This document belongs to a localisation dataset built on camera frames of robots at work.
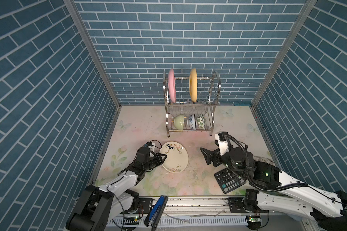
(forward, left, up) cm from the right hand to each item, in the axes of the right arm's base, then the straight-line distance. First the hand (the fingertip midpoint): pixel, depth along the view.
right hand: (206, 144), depth 66 cm
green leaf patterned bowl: (+26, +1, -15) cm, 29 cm away
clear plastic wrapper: (+7, -39, -26) cm, 47 cm away
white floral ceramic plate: (+6, +15, -27) cm, 32 cm away
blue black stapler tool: (-27, +23, -26) cm, 44 cm away
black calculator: (-7, -16, -27) cm, 32 cm away
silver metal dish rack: (+43, +8, -14) cm, 46 cm away
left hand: (+3, +20, -22) cm, 30 cm away
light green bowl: (+24, +15, -15) cm, 32 cm away
